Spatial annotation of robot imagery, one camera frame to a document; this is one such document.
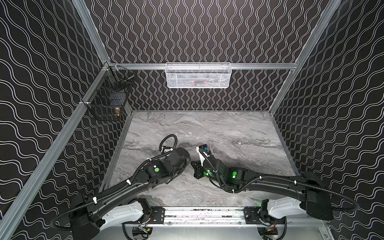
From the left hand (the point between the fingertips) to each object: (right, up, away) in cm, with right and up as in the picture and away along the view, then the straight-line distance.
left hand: (195, 156), depth 72 cm
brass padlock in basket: (-43, +23, +10) cm, 50 cm away
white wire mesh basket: (+1, +58, +54) cm, 79 cm away
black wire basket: (-56, +37, +26) cm, 72 cm away
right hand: (-2, -4, +2) cm, 5 cm away
